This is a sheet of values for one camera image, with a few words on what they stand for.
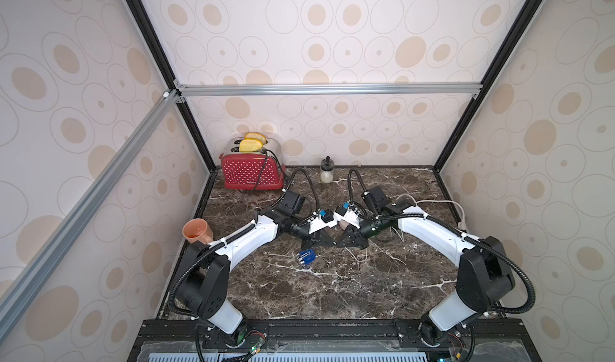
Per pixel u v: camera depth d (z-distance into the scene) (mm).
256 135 1060
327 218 684
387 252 921
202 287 435
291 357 708
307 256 876
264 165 1007
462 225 998
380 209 659
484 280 442
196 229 877
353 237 708
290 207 686
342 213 714
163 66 833
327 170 1085
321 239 716
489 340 731
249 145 1025
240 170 1029
